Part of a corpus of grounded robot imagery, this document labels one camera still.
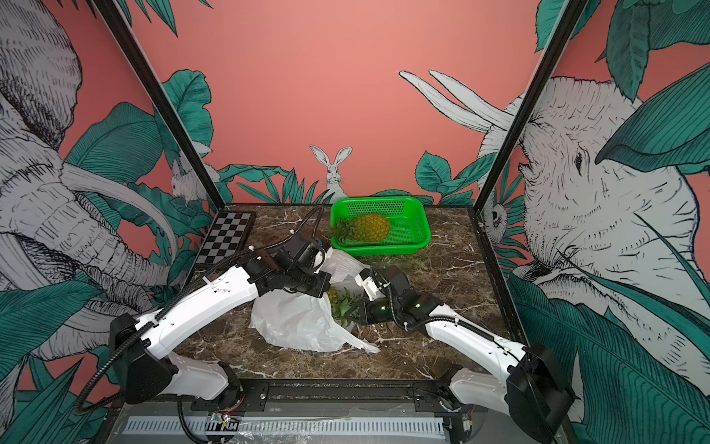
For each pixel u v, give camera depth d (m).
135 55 0.76
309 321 0.75
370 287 0.73
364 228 1.00
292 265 0.57
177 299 0.45
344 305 0.75
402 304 0.61
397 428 0.70
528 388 0.39
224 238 1.07
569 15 0.69
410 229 1.14
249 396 0.73
